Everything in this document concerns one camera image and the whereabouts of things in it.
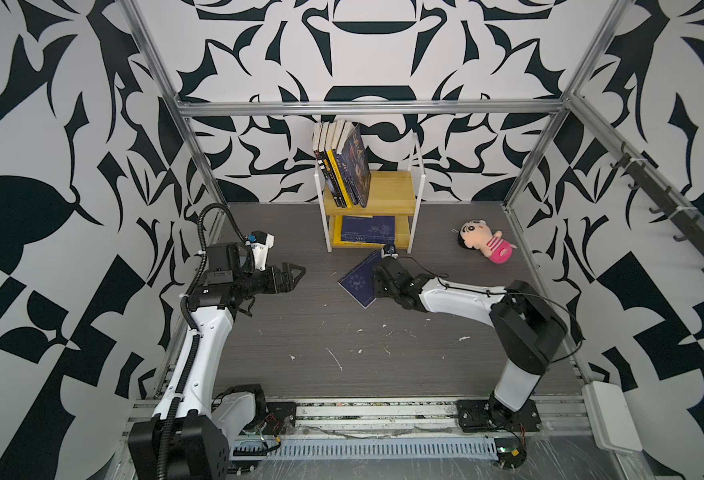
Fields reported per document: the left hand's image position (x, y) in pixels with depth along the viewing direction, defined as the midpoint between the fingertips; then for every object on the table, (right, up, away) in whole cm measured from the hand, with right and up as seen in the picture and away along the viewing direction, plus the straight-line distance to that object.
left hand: (290, 266), depth 77 cm
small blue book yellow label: (+24, +10, +25) cm, 36 cm away
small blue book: (+18, -7, +21) cm, 28 cm away
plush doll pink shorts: (+57, +8, +25) cm, 63 cm away
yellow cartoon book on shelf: (+11, +9, +27) cm, 30 cm away
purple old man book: (+17, +28, +10) cm, 34 cm away
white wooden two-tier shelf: (+28, +21, +19) cm, 40 cm away
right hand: (+24, -5, +15) cm, 29 cm away
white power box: (+76, -35, -7) cm, 83 cm away
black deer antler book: (+10, +23, +7) cm, 26 cm away
